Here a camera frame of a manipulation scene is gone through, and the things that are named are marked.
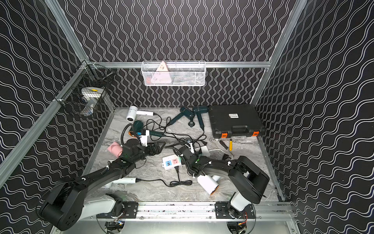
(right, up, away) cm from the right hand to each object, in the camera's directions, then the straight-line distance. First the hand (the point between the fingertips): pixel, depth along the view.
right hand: (187, 152), depth 90 cm
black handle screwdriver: (+26, +3, +8) cm, 27 cm away
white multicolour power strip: (-10, -6, -2) cm, 12 cm away
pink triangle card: (-15, +48, -1) cm, 50 cm away
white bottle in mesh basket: (-55, +26, -8) cm, 62 cm away
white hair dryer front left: (-27, -6, -27) cm, 39 cm away
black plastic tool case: (+31, +21, +16) cm, 40 cm away
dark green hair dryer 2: (+9, +29, +24) cm, 38 cm away
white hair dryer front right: (+12, -15, -11) cm, 22 cm away
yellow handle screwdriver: (+30, +3, +10) cm, 32 cm away
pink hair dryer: (-45, +2, +2) cm, 45 cm away
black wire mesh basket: (-57, +35, -10) cm, 67 cm away
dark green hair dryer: (0, +26, +22) cm, 34 cm away
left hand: (-15, +8, -7) cm, 18 cm away
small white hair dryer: (-41, +28, +22) cm, 55 cm away
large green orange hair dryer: (-35, +14, +14) cm, 40 cm away
